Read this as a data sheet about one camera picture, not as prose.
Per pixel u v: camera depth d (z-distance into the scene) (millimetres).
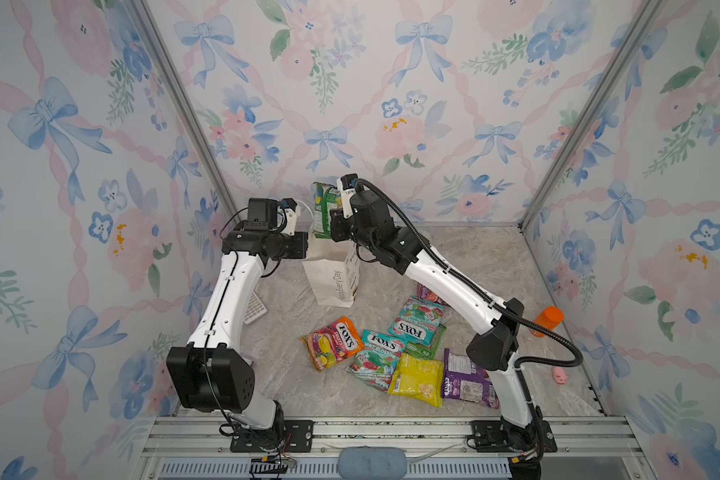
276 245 663
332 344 858
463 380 799
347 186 629
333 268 783
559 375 821
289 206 707
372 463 681
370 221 566
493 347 576
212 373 413
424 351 859
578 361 444
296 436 745
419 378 801
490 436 732
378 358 837
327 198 751
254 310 950
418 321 899
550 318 837
